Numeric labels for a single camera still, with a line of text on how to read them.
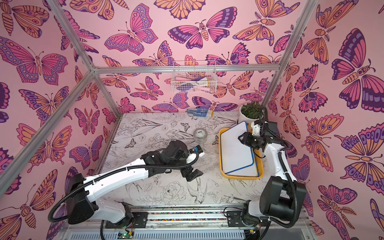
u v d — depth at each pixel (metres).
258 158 0.69
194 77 0.96
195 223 0.73
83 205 0.39
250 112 0.97
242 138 0.78
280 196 0.42
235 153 0.94
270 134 0.64
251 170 0.80
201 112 1.21
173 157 0.56
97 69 0.92
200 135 1.06
